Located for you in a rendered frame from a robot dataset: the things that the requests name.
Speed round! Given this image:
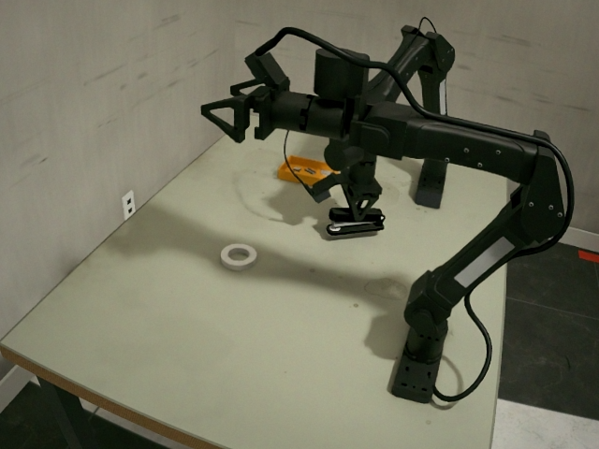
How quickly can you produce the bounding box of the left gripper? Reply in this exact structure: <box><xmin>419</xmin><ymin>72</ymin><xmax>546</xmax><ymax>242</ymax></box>
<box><xmin>200</xmin><ymin>52</ymin><xmax>316</xmax><ymax>143</ymax></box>

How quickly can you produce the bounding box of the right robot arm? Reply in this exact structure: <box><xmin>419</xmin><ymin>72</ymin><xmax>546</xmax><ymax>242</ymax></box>
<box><xmin>324</xmin><ymin>25</ymin><xmax>455</xmax><ymax>195</ymax></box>

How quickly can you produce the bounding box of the orange tray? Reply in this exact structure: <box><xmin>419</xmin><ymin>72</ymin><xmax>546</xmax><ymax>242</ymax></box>
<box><xmin>278</xmin><ymin>155</ymin><xmax>339</xmax><ymax>186</ymax></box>

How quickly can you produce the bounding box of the white flat ring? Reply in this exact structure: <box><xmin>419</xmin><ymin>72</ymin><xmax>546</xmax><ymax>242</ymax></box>
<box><xmin>221</xmin><ymin>244</ymin><xmax>256</xmax><ymax>270</ymax></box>

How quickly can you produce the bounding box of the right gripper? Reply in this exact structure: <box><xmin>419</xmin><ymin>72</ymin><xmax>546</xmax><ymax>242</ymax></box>
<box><xmin>313</xmin><ymin>159</ymin><xmax>383</xmax><ymax>222</ymax></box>

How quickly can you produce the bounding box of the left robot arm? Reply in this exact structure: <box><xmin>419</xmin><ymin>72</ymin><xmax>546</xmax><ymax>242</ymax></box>
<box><xmin>302</xmin><ymin>48</ymin><xmax>565</xmax><ymax>398</ymax></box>

